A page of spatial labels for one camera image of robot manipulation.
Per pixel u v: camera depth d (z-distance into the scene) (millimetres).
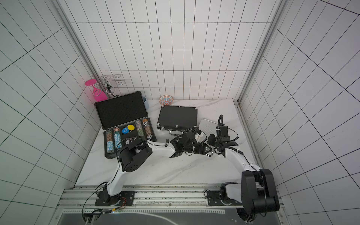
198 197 743
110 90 969
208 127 753
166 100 1178
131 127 976
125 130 949
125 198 724
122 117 983
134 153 559
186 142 721
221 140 682
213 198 724
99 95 874
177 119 1016
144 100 1089
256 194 407
